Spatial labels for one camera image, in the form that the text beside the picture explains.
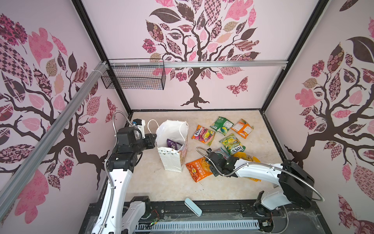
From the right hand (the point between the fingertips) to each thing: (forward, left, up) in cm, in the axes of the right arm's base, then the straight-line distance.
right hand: (214, 163), depth 87 cm
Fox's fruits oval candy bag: (+21, +5, 0) cm, 22 cm away
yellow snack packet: (+4, -18, +1) cm, 19 cm away
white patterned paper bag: (-3, +24, +12) cm, 27 cm away
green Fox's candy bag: (+31, -9, 0) cm, 32 cm away
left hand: (+5, +32, +22) cm, 40 cm away
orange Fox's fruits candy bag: (+27, -24, 0) cm, 36 cm away
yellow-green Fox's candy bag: (+13, -13, +1) cm, 19 cm away
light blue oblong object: (-24, +13, 0) cm, 27 cm away
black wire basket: (+50, +49, +32) cm, 77 cm away
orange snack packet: (-2, +10, -2) cm, 10 cm away
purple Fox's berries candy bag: (+12, +26, +4) cm, 29 cm away
